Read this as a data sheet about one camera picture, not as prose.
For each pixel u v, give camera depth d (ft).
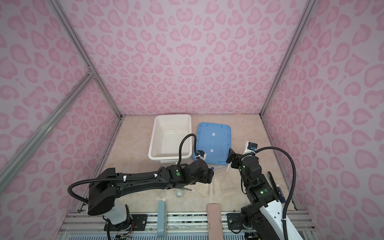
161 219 2.31
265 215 1.59
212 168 2.43
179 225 2.40
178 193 2.69
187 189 2.74
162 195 2.63
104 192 1.39
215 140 3.42
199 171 1.92
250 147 2.03
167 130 3.44
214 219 2.44
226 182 2.82
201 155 2.28
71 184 1.31
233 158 2.19
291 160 1.75
